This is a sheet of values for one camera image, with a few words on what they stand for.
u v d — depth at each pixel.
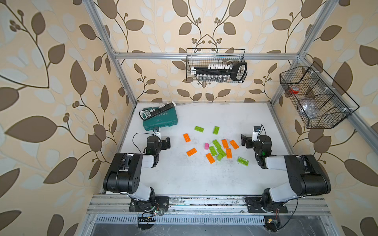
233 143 0.96
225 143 0.96
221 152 0.93
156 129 0.84
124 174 0.46
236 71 0.84
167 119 1.07
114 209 0.74
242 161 0.89
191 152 0.93
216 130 1.03
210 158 0.91
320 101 0.73
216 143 0.97
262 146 0.72
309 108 0.70
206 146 0.94
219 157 0.89
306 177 0.46
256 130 0.81
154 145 0.73
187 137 0.99
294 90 0.81
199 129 1.05
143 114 1.06
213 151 0.94
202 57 0.91
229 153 0.93
